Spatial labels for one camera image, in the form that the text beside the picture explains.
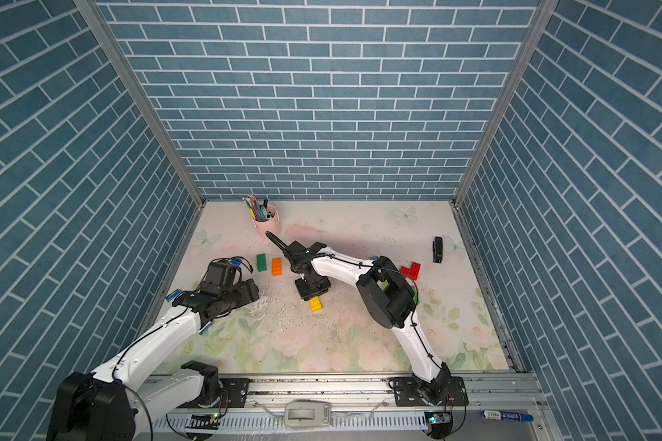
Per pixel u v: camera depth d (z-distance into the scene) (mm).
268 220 996
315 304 889
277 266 988
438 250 1019
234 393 742
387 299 544
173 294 912
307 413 693
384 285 599
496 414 694
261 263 988
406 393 737
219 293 642
